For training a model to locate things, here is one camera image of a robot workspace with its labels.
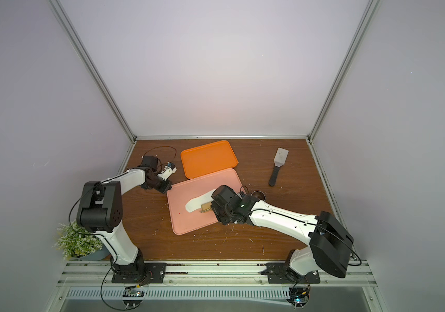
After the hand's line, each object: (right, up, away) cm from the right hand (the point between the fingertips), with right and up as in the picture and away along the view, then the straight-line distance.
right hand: (208, 207), depth 78 cm
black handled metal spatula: (+38, +19, +32) cm, 53 cm away
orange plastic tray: (-5, +19, +34) cm, 39 cm away
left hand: (-22, +5, +21) cm, 31 cm away
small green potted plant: (-44, -9, -13) cm, 47 cm away
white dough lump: (-8, -2, +12) cm, 14 cm away
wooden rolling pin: (-2, -2, +9) cm, 10 cm away
